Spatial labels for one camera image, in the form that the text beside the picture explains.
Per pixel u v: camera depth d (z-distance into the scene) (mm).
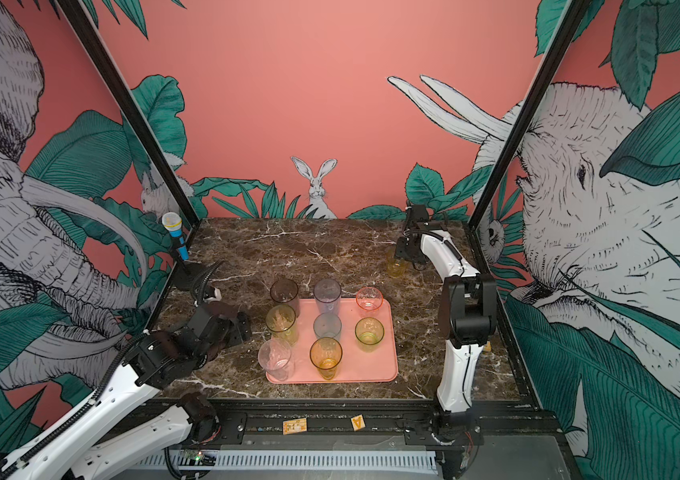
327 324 884
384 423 759
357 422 747
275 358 857
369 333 888
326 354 732
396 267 1010
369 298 951
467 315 530
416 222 769
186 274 1016
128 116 878
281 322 843
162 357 471
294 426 743
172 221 868
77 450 419
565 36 718
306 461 701
